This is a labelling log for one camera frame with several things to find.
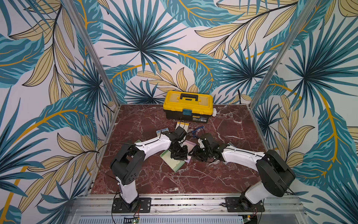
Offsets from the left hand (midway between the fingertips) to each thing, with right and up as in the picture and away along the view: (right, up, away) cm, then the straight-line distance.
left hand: (186, 160), depth 84 cm
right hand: (+2, +3, +3) cm, 4 cm away
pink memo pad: (+2, +9, -3) cm, 10 cm away
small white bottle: (+24, +30, +27) cm, 47 cm away
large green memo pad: (-7, -4, +2) cm, 8 cm away
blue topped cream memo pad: (-18, +15, +17) cm, 29 cm away
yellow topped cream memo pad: (0, +19, +26) cm, 32 cm away
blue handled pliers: (+6, +16, +19) cm, 25 cm away
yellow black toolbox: (+2, +34, +12) cm, 36 cm away
